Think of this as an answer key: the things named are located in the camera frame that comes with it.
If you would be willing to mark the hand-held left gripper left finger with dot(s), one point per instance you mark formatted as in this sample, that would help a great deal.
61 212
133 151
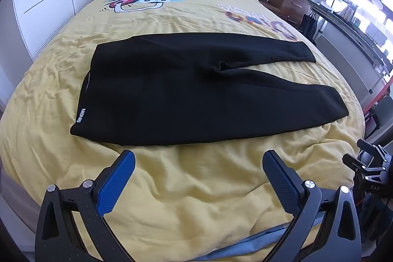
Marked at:
118 185

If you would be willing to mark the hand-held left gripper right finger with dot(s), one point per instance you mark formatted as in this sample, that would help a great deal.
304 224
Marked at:
279 182

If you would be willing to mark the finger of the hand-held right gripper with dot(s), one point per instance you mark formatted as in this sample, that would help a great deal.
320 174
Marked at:
370 150
356 164

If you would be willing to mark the black pants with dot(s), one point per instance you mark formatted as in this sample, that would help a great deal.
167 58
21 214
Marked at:
184 90

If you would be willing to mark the grey chair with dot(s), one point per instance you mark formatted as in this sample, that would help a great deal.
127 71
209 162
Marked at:
382 110

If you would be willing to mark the red framed mirror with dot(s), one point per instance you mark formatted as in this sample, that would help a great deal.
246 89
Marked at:
377 94

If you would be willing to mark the blue grey bed sheet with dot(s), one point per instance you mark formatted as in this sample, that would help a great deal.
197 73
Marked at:
261 240

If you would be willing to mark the yellow printed blanket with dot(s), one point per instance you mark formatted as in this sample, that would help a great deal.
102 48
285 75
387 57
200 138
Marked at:
184 188

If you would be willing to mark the long white desk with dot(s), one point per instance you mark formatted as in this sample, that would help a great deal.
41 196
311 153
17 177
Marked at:
347 27

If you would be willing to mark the black hanging bag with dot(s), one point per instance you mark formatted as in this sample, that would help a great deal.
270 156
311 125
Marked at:
308 27

